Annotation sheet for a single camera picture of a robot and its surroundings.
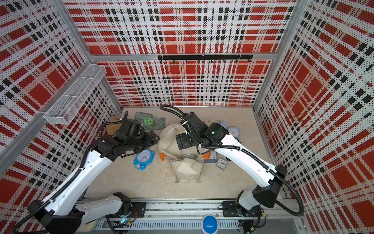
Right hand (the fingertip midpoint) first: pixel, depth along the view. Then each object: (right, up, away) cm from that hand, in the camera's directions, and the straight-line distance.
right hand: (188, 139), depth 70 cm
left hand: (-16, -1, +3) cm, 16 cm away
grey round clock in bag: (0, -13, +19) cm, 23 cm away
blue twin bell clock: (-29, -14, +21) cm, 39 cm away
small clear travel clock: (+20, -17, +19) cm, 32 cm away
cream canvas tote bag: (-1, -14, +8) cm, 16 cm away
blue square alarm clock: (+15, -14, +21) cm, 29 cm away
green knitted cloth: (-24, +7, +40) cm, 47 cm away
